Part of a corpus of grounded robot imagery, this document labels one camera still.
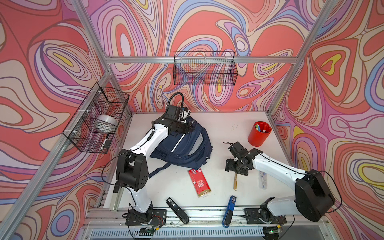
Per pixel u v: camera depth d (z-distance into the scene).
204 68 0.96
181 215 0.71
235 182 0.84
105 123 0.70
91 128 0.73
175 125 0.69
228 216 0.72
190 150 0.82
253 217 0.73
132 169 0.47
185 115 0.78
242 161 0.62
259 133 0.90
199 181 0.84
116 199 0.76
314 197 0.42
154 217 0.73
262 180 0.85
